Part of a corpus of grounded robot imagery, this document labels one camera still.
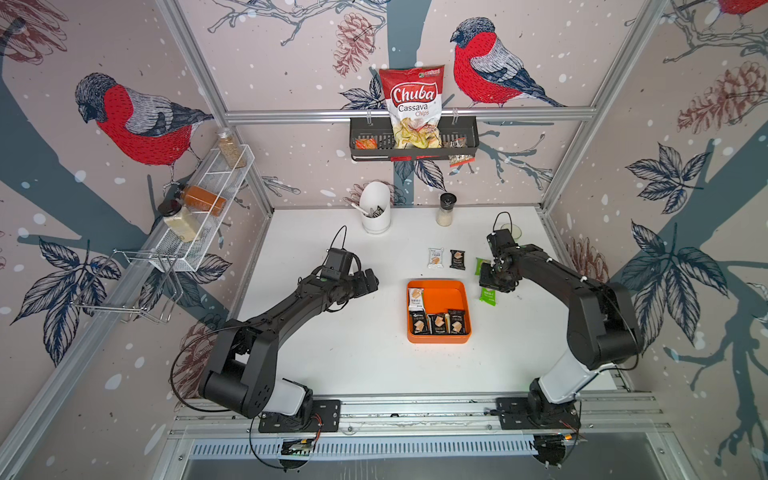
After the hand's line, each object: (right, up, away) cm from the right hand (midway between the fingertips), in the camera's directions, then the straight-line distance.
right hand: (484, 280), depth 94 cm
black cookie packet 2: (-22, -11, -7) cm, 26 cm away
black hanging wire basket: (-37, +46, 0) cm, 59 cm away
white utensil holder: (-37, +26, +19) cm, 49 cm away
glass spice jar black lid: (-9, +22, +19) cm, 31 cm away
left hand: (-36, +1, -5) cm, 36 cm away
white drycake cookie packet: (-15, +6, +10) cm, 19 cm away
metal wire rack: (-82, +5, -33) cm, 89 cm away
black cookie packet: (-7, +7, +10) cm, 14 cm away
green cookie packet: (0, -4, -4) cm, 6 cm away
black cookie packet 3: (-16, -12, -7) cm, 21 cm away
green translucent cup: (+15, +16, +11) cm, 24 cm away
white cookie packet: (-22, -6, -2) cm, 23 cm away
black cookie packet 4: (-10, -11, -7) cm, 17 cm away
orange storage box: (-16, -9, -4) cm, 19 cm away
